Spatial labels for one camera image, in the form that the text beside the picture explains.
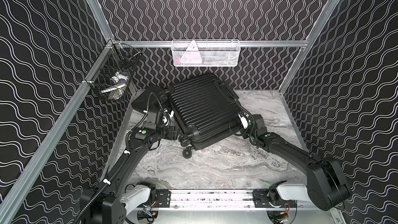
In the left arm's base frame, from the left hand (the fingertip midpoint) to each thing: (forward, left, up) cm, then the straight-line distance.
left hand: (172, 127), depth 79 cm
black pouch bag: (+30, +21, -14) cm, 39 cm away
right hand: (+10, -41, -8) cm, 42 cm away
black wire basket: (+21, +36, +13) cm, 44 cm away
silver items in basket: (+19, +33, +9) cm, 39 cm away
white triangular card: (+37, -7, +18) cm, 42 cm away
